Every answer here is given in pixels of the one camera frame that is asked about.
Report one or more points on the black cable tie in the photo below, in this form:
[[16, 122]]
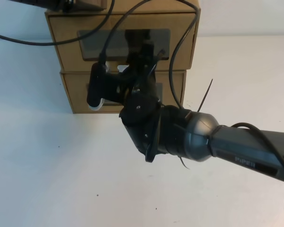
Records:
[[204, 98]]

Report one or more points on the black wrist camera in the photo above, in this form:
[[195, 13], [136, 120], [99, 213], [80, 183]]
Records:
[[97, 91]]

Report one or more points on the white drawer handle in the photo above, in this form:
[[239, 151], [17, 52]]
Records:
[[121, 68]]

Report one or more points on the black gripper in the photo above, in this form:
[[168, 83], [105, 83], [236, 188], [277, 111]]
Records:
[[135, 88]]

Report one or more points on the lower cardboard shoebox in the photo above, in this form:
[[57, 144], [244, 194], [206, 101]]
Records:
[[76, 88]]

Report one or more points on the cardboard shoebox drawer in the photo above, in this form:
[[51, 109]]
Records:
[[163, 30]]

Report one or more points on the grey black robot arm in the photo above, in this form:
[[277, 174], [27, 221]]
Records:
[[198, 136]]

